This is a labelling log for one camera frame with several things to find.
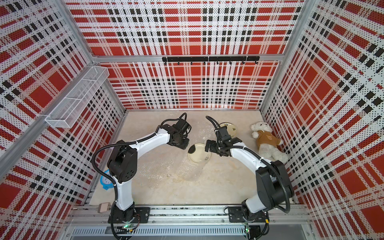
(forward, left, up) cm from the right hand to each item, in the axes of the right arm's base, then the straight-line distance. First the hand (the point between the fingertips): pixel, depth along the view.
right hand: (214, 148), depth 89 cm
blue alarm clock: (-17, +62, -6) cm, 65 cm away
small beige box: (-30, +58, -6) cm, 66 cm away
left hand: (+4, +18, -1) cm, 19 cm away
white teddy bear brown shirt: (+4, -33, -1) cm, 33 cm away
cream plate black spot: (+1, +11, -8) cm, 14 cm away
